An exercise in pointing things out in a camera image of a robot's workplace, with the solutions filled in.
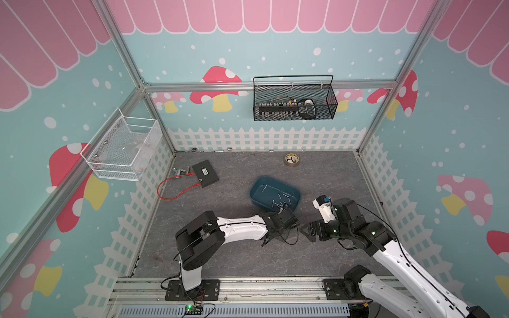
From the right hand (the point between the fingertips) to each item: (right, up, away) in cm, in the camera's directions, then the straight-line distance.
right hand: (310, 226), depth 75 cm
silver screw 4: (-13, +6, +23) cm, 27 cm away
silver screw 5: (-10, +4, +22) cm, 24 cm away
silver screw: (-17, +12, +28) cm, 34 cm away
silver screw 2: (-9, +8, +25) cm, 28 cm away
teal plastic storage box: (-13, +9, +27) cm, 32 cm away
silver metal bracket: (-63, +20, +34) cm, 75 cm away
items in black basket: (-7, +50, +16) cm, 53 cm away
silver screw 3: (-4, +8, +25) cm, 27 cm away
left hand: (-10, -6, +13) cm, 17 cm away
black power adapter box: (-49, +19, +33) cm, 63 cm away
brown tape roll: (0, +27, +40) cm, 49 cm away
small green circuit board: (-44, -30, -2) cm, 53 cm away
